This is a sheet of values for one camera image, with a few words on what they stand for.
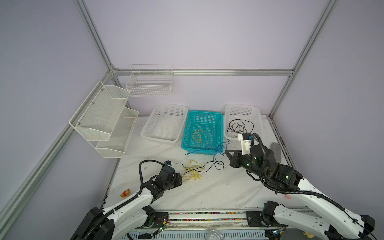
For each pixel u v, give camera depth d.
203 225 0.73
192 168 0.87
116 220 0.43
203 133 1.11
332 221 0.41
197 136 1.02
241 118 1.18
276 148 0.98
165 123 1.18
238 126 1.10
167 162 0.80
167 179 0.66
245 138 0.58
